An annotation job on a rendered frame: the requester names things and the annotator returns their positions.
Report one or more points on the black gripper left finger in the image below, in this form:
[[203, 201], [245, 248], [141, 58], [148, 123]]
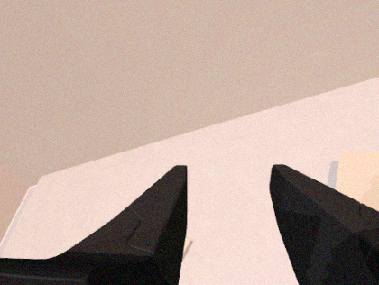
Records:
[[143, 245]]

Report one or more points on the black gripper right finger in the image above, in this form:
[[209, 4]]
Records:
[[331, 239]]

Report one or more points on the beige flat square block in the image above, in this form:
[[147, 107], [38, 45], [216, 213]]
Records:
[[358, 177]]

